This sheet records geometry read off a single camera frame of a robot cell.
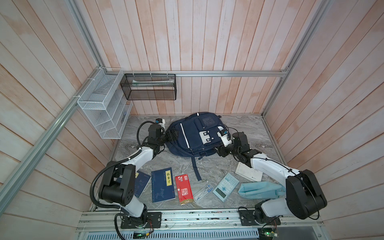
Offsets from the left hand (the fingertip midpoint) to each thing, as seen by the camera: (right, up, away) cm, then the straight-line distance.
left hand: (174, 134), depth 91 cm
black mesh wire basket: (-15, +29, -1) cm, 33 cm away
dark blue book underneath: (-19, -27, -5) cm, 34 cm away
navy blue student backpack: (+14, -2, +11) cm, 18 cm away
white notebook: (+46, -24, -3) cm, 52 cm away
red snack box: (+6, -31, -8) cm, 33 cm away
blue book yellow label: (-6, -29, -8) cm, 31 cm away
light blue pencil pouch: (+47, -29, -15) cm, 57 cm away
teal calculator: (+30, -30, -8) cm, 43 cm away
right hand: (+27, -6, -2) cm, 27 cm away
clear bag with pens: (+17, -32, -10) cm, 38 cm away
